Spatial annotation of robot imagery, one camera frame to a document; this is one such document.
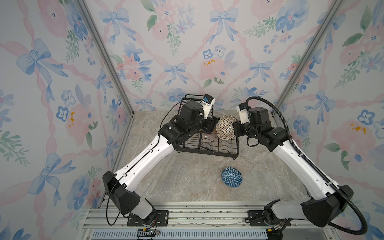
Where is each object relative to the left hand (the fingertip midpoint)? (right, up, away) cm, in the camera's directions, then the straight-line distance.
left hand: (214, 113), depth 67 cm
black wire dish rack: (-1, -17, +34) cm, 38 cm away
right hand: (+11, -4, +8) cm, 14 cm away
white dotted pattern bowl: (+7, -7, +9) cm, 13 cm away
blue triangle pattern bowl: (+13, -35, +19) cm, 42 cm away
